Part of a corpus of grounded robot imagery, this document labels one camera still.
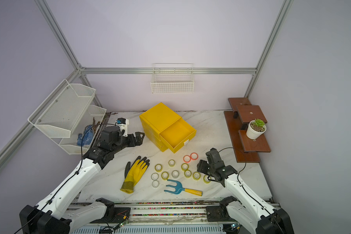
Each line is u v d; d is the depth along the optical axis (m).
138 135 0.70
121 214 0.73
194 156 0.96
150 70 0.93
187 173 0.88
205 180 0.84
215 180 0.63
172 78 0.97
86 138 0.88
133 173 0.86
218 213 0.73
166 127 0.83
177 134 0.86
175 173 0.88
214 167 0.63
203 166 0.75
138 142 0.69
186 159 0.94
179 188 0.82
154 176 0.87
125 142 0.66
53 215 0.39
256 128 0.80
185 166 0.91
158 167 0.91
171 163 0.93
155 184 0.84
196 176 0.86
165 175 0.86
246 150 0.81
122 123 0.67
